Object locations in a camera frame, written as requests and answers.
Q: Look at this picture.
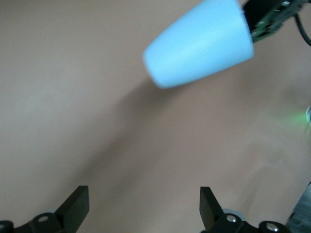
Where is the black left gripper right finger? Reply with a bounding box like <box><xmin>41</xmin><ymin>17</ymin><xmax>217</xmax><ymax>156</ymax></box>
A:
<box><xmin>200</xmin><ymin>186</ymin><xmax>292</xmax><ymax>233</ymax></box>

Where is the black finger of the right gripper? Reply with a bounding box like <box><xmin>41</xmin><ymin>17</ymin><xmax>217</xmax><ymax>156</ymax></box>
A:
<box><xmin>242</xmin><ymin>0</ymin><xmax>287</xmax><ymax>31</ymax></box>

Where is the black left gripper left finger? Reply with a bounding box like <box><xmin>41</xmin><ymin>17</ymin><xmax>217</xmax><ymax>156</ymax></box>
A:
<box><xmin>0</xmin><ymin>185</ymin><xmax>90</xmax><ymax>233</ymax></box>

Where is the light blue plastic cup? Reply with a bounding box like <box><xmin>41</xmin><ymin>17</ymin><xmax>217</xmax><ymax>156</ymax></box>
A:
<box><xmin>142</xmin><ymin>0</ymin><xmax>255</xmax><ymax>90</ymax></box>

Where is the green circuit board on gripper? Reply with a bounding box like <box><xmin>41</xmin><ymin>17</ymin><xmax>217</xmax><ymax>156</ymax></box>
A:
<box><xmin>251</xmin><ymin>0</ymin><xmax>306</xmax><ymax>44</ymax></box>

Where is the grey round part with green light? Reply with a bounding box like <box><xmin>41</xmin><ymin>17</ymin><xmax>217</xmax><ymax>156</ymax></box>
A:
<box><xmin>304</xmin><ymin>105</ymin><xmax>311</xmax><ymax>128</ymax></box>

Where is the black cable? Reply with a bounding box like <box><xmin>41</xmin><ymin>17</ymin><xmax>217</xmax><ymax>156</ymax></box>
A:
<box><xmin>293</xmin><ymin>11</ymin><xmax>311</xmax><ymax>47</ymax></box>

